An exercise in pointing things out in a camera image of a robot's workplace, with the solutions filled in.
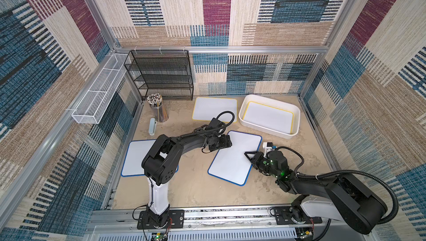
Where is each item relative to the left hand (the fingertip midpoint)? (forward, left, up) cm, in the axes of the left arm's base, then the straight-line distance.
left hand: (228, 146), depth 94 cm
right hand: (-7, -8, +3) cm, 12 cm away
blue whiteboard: (-9, -1, -1) cm, 10 cm away
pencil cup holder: (+20, +40, +17) cm, 48 cm away
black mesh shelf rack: (+44, +37, +18) cm, 60 cm away
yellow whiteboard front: (+21, -28, -1) cm, 35 cm away
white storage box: (+32, -34, 0) cm, 47 cm away
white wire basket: (+19, +74, +16) cm, 79 cm away
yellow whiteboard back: (+31, +12, -3) cm, 34 cm away
